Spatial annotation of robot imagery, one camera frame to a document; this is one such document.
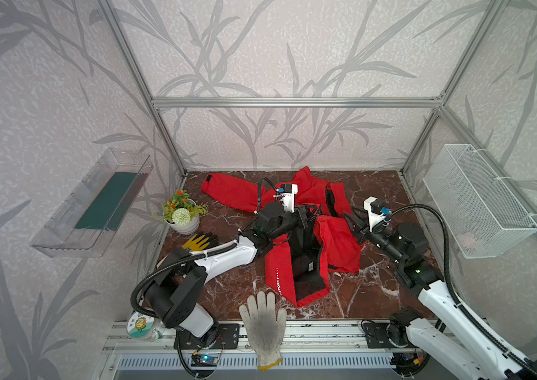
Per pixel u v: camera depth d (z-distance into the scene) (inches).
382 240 24.4
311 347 28.9
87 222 24.8
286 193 28.2
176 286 17.3
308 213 30.3
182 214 33.3
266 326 29.8
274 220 24.7
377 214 23.4
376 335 29.0
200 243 36.4
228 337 29.0
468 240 28.4
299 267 34.1
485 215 24.1
